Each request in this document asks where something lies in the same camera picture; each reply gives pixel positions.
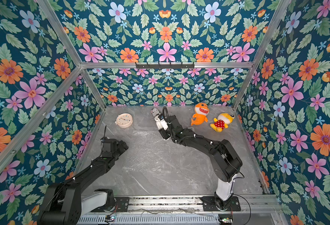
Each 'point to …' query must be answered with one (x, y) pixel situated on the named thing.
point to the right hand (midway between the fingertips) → (167, 123)
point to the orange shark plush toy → (201, 109)
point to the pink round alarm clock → (124, 120)
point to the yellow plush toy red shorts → (221, 122)
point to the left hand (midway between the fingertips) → (123, 144)
